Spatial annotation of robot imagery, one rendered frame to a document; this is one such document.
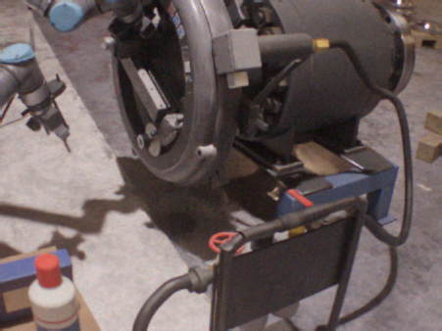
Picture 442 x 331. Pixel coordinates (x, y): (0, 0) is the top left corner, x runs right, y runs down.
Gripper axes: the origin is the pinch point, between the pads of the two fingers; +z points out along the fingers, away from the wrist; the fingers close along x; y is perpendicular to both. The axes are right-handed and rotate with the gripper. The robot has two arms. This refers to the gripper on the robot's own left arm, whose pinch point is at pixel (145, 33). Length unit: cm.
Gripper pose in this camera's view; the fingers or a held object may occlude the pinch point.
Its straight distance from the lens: 182.6
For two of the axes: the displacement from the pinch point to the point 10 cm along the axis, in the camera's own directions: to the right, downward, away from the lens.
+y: 6.5, -7.6, 0.5
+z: 1.9, 2.2, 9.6
